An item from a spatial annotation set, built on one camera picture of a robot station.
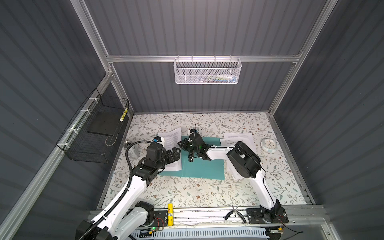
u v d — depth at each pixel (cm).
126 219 55
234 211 76
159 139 72
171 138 104
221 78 93
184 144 87
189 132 94
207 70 123
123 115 81
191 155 96
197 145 80
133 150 87
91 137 72
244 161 58
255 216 72
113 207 43
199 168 91
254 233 71
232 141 108
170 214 73
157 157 61
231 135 108
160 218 72
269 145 99
